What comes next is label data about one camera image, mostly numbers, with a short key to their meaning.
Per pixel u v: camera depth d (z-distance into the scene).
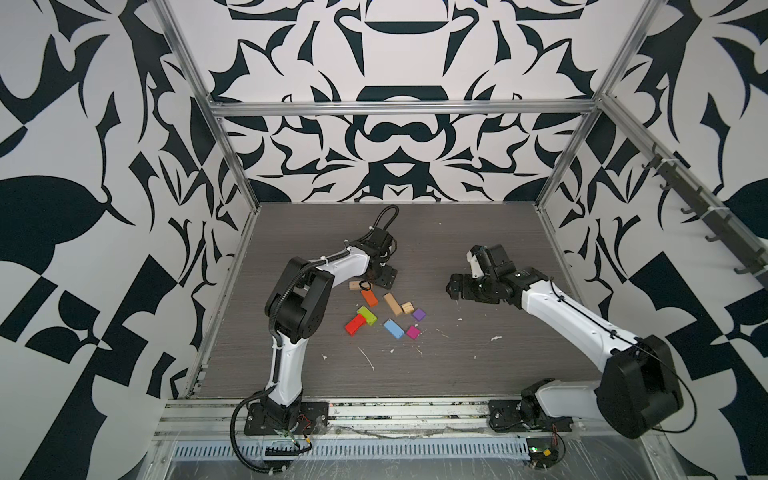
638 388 0.41
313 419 0.74
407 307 0.92
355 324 0.87
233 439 0.69
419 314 0.91
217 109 0.92
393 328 0.88
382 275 0.90
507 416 0.74
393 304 0.93
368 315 0.91
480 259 0.70
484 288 0.73
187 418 0.77
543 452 0.71
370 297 0.94
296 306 0.53
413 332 0.89
